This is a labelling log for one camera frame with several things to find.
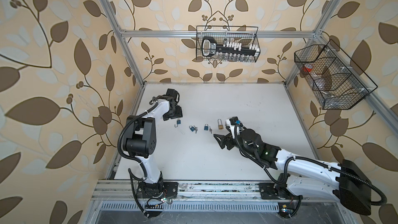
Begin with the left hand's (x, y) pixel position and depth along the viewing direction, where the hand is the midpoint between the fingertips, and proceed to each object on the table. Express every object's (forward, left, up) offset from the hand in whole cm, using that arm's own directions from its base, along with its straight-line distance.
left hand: (176, 114), depth 95 cm
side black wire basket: (+2, -81, +28) cm, 86 cm away
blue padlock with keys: (-6, -10, -7) cm, 13 cm away
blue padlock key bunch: (-6, -12, -7) cm, 15 cm away
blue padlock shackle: (-5, -19, -6) cm, 20 cm away
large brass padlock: (-5, -28, -5) cm, 29 cm away
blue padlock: (-2, -1, -7) cm, 7 cm away
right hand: (-17, -26, +11) cm, 33 cm away
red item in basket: (+18, -75, +24) cm, 81 cm away
